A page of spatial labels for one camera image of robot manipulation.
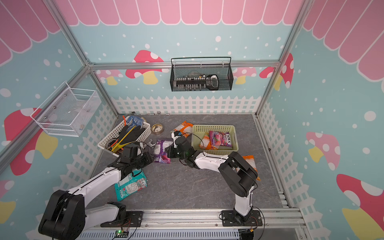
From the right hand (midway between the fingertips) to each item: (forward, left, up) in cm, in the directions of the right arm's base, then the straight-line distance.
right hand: (165, 149), depth 86 cm
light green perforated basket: (+20, -20, -10) cm, 30 cm away
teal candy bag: (-17, +19, -10) cm, 27 cm away
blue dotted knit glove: (+28, +29, -6) cm, 40 cm away
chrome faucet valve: (+11, +13, -12) cm, 21 cm away
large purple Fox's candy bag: (+13, -33, -8) cm, 36 cm away
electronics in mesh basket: (+33, -19, +23) cm, 44 cm away
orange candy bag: (+23, -9, -9) cm, 26 cm away
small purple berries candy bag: (-2, +3, -3) cm, 5 cm away
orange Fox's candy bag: (+10, -24, -10) cm, 28 cm away
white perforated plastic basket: (+18, +16, -7) cm, 25 cm away
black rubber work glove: (+13, +24, -4) cm, 27 cm away
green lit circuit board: (-39, +19, -15) cm, 46 cm away
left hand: (-3, +7, -5) cm, 9 cm away
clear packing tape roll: (+25, +11, -11) cm, 29 cm away
